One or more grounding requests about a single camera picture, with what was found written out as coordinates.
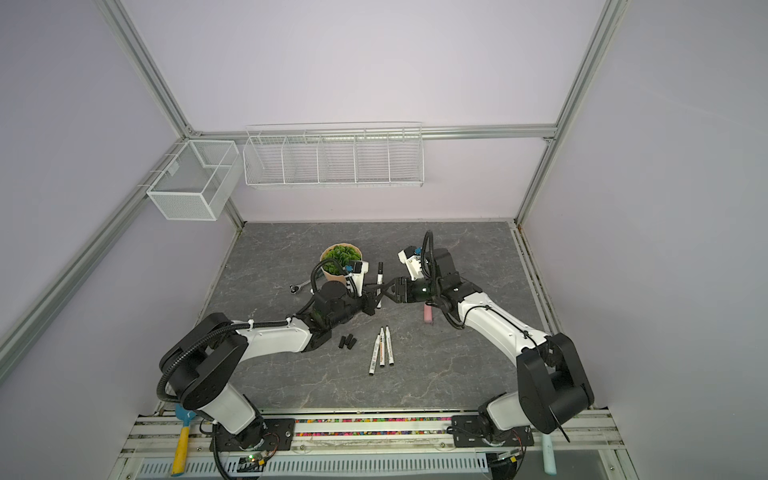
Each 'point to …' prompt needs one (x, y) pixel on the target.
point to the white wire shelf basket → (334, 155)
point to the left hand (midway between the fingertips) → (388, 289)
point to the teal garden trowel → (550, 465)
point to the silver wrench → (294, 288)
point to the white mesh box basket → (196, 179)
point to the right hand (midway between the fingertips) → (388, 291)
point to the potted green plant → (345, 254)
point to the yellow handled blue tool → (182, 440)
